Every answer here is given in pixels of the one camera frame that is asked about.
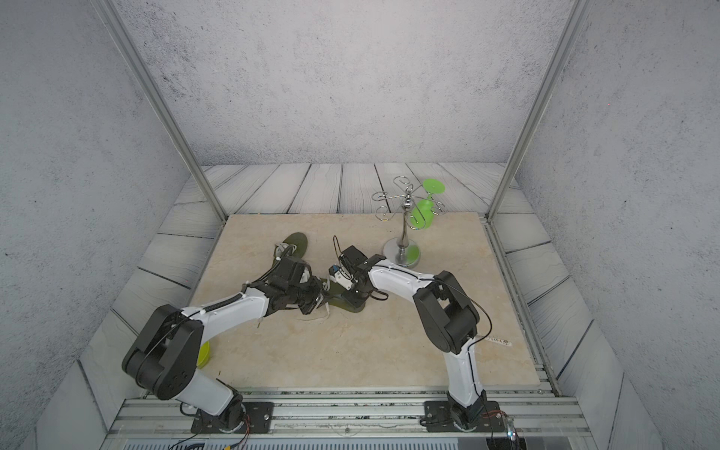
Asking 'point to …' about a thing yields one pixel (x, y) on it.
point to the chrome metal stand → (402, 252)
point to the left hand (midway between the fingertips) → (339, 294)
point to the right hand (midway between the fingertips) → (354, 299)
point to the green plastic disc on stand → (423, 215)
